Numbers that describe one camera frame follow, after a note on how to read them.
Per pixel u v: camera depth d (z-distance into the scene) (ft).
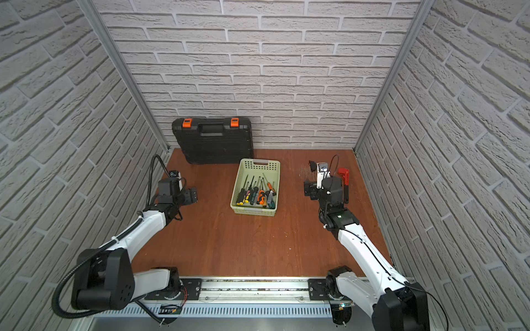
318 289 2.43
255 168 3.50
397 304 1.26
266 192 3.22
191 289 2.41
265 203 3.10
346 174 3.50
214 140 3.13
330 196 1.89
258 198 3.12
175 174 2.55
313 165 3.61
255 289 2.48
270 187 3.36
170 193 2.19
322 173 2.15
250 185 3.38
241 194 3.20
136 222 1.72
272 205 3.04
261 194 3.19
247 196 3.10
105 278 1.33
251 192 3.20
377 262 1.48
